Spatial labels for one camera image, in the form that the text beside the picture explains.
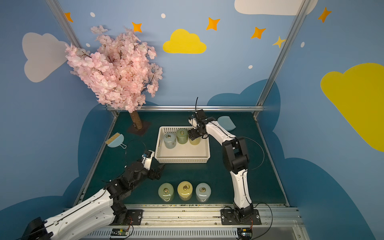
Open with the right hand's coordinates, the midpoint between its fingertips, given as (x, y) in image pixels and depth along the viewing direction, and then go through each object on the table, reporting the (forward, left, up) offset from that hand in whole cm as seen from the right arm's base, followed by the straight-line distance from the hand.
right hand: (197, 132), depth 101 cm
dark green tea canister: (-41, +13, +2) cm, 43 cm away
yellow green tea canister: (-4, +1, -5) cm, 7 cm away
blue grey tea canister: (-39, -5, +1) cm, 39 cm away
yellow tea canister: (-39, +4, +1) cm, 39 cm away
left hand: (-25, +21, +6) cm, 33 cm away
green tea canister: (-4, +10, 0) cm, 10 cm away
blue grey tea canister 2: (-8, +17, -1) cm, 19 cm away
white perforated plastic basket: (-13, +10, -8) cm, 18 cm away
